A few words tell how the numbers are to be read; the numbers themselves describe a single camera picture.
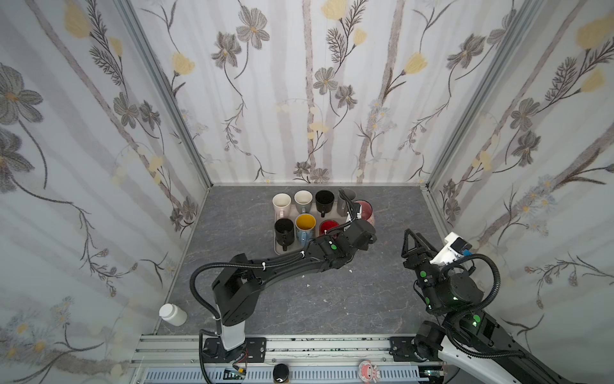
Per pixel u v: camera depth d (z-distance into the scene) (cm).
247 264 47
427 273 55
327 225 95
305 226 93
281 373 62
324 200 100
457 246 54
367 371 67
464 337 49
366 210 82
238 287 45
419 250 57
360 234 58
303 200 104
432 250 60
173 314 73
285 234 97
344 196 104
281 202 105
